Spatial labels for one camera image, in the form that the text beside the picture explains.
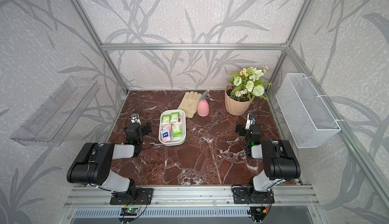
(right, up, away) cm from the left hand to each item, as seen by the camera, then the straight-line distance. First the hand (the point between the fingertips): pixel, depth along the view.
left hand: (140, 121), depth 93 cm
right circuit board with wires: (+67, -42, -21) cm, 82 cm away
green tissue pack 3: (+24, -5, -2) cm, 25 cm away
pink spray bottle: (+40, +9, +6) cm, 41 cm away
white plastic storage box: (+23, -11, -5) cm, 26 cm away
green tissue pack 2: (+21, +2, +5) cm, 22 cm away
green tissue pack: (+15, +1, +3) cm, 16 cm away
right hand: (+67, 0, +1) cm, 67 cm away
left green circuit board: (+5, -40, -23) cm, 46 cm away
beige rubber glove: (+29, +11, +18) cm, 36 cm away
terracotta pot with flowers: (+62, +20, -7) cm, 66 cm away
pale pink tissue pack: (+25, 0, +6) cm, 25 cm away
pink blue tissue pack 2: (+16, -4, +3) cm, 17 cm away
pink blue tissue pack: (+17, -8, -4) cm, 19 cm away
